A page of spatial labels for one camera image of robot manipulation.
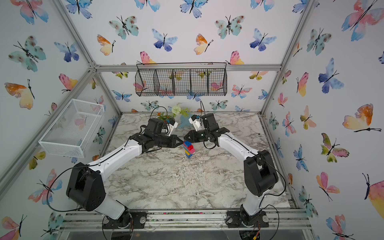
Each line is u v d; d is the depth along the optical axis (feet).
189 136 2.59
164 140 2.35
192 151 2.85
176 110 3.16
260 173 1.53
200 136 2.47
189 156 3.13
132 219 2.38
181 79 3.21
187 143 2.78
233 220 2.42
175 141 2.43
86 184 1.41
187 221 2.47
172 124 2.49
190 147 2.85
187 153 2.99
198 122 2.58
